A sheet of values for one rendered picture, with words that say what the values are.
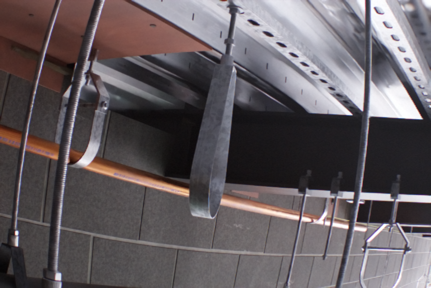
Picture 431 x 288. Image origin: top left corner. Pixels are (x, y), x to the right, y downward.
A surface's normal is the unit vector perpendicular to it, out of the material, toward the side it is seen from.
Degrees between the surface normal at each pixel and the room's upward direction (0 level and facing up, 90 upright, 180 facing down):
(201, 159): 74
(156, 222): 90
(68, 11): 180
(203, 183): 106
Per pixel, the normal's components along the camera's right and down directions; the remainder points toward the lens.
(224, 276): 0.84, 0.04
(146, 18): -0.15, 0.98
